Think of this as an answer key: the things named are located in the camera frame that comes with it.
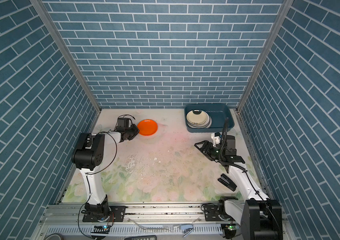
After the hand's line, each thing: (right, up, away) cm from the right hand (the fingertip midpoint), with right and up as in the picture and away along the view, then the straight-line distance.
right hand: (197, 146), depth 82 cm
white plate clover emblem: (+10, +12, +24) cm, 29 cm away
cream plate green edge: (+3, +17, +27) cm, 32 cm away
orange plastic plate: (-33, +10, +25) cm, 43 cm away
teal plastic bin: (+22, +21, +37) cm, 48 cm away
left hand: (-38, +9, +23) cm, 45 cm away
